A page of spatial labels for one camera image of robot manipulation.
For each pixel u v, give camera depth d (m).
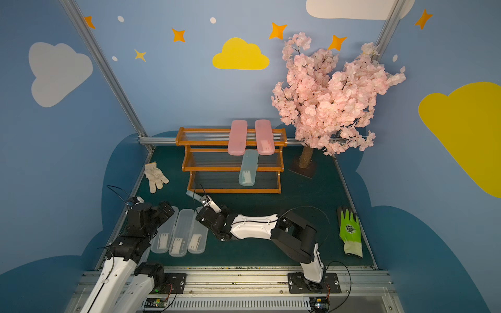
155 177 1.07
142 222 0.58
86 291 0.73
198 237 0.86
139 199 0.70
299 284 0.75
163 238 0.83
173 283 0.73
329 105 0.65
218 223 0.66
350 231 0.88
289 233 0.52
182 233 0.87
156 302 0.72
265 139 0.84
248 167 0.90
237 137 0.84
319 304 0.73
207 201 0.75
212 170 1.14
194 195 0.88
